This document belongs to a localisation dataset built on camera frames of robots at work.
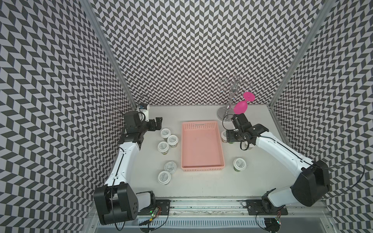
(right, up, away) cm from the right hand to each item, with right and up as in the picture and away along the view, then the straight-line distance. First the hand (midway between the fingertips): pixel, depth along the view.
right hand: (233, 137), depth 84 cm
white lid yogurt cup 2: (-37, -3, +8) cm, 38 cm away
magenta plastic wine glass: (+8, +19, +10) cm, 23 cm away
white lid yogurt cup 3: (-42, -7, +5) cm, 43 cm away
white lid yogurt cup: (-42, +2, +11) cm, 43 cm away
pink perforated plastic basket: (-18, -8, +11) cm, 23 cm away
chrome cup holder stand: (+1, +15, +28) cm, 32 cm away
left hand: (-46, +11, -2) cm, 48 cm away
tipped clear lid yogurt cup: (-37, -16, -2) cm, 40 cm away
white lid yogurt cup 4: (-39, -21, -7) cm, 45 cm away
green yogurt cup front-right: (+2, -15, -3) cm, 15 cm away
